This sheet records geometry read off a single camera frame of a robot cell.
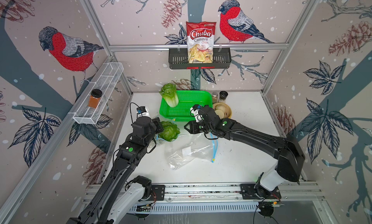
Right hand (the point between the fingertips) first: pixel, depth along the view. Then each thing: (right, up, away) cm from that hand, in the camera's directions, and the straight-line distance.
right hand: (185, 127), depth 78 cm
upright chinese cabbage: (-13, +21, +21) cm, 32 cm away
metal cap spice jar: (+21, +18, +27) cm, 39 cm away
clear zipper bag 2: (-1, -14, +7) cm, 16 cm away
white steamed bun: (+23, +6, +20) cm, 32 cm away
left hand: (-12, +7, -5) cm, 15 cm away
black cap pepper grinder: (+27, +19, +26) cm, 42 cm away
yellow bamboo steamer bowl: (+28, +10, +26) cm, 40 cm away
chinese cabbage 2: (-9, +1, -5) cm, 10 cm away
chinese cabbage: (-9, -5, -2) cm, 10 cm away
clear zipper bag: (-11, -7, -5) cm, 14 cm away
